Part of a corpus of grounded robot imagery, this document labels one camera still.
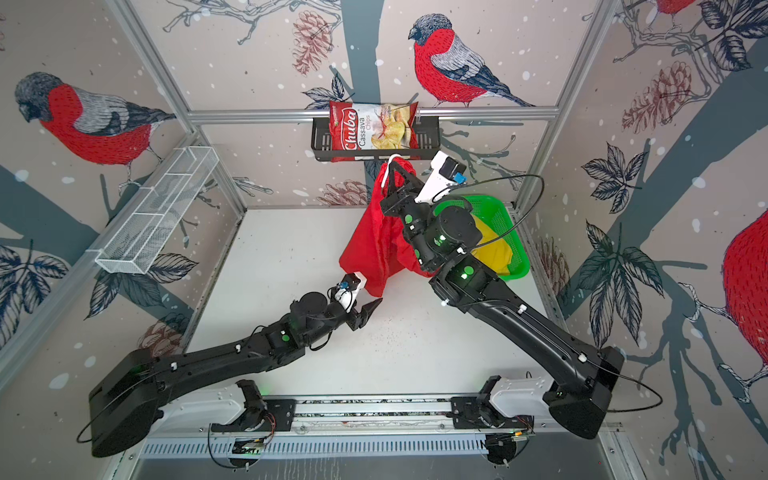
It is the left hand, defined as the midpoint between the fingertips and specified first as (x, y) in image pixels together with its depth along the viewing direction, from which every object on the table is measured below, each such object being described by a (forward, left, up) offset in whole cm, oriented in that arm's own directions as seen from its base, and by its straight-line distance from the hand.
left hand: (372, 291), depth 73 cm
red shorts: (+4, -2, +13) cm, 13 cm away
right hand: (+7, -3, +32) cm, 33 cm away
